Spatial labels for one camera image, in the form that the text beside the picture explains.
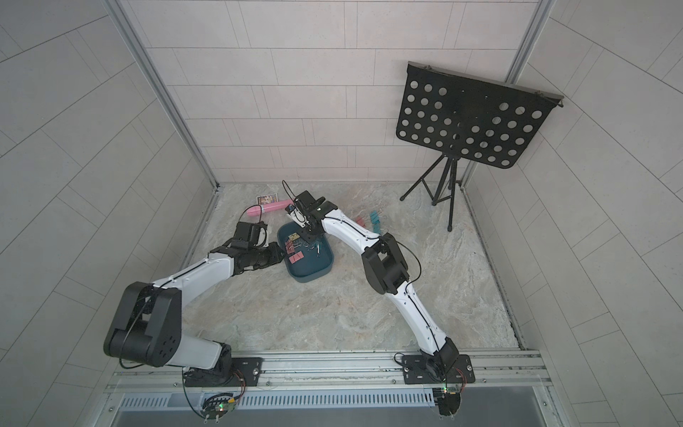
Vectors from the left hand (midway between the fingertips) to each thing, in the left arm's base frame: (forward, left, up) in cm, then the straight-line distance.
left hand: (289, 250), depth 91 cm
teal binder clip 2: (+2, -10, -2) cm, 10 cm away
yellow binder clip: (+7, 0, -1) cm, 7 cm away
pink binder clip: (0, -3, -3) cm, 4 cm away
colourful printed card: (+26, +14, -2) cm, 29 cm away
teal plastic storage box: (-3, -6, -3) cm, 7 cm away
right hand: (+10, -6, -2) cm, 11 cm away
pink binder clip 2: (+2, 0, -2) cm, 3 cm away
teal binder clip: (+17, -31, -3) cm, 35 cm away
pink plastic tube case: (+18, +16, -1) cm, 24 cm away
